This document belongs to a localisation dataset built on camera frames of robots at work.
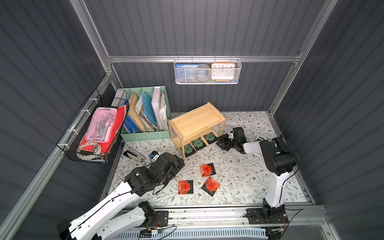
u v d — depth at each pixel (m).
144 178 0.48
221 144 0.93
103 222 0.42
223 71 0.89
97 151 0.66
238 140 0.83
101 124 0.72
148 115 0.95
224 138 0.91
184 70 0.83
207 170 0.89
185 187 0.83
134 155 0.94
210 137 1.02
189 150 0.96
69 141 0.61
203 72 0.91
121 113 0.77
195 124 0.87
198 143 0.99
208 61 0.89
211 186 0.84
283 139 1.08
